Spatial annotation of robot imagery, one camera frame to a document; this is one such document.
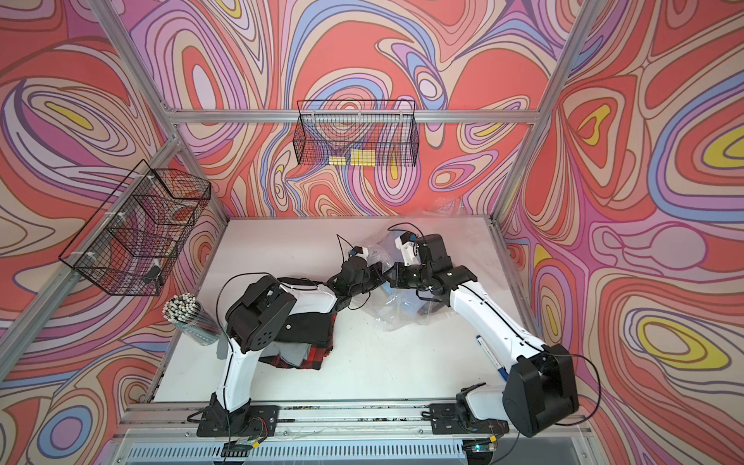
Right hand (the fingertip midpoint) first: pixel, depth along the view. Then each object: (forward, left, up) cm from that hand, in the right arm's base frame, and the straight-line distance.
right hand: (385, 283), depth 80 cm
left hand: (+10, -4, -10) cm, 15 cm away
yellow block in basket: (+37, +7, +17) cm, 41 cm away
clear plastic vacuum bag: (-7, -2, -1) cm, 8 cm away
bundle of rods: (-7, +53, +1) cm, 53 cm away
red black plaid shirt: (-14, +21, -14) cm, 29 cm away
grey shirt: (-15, +26, -11) cm, 32 cm away
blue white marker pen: (-19, -32, -18) cm, 42 cm away
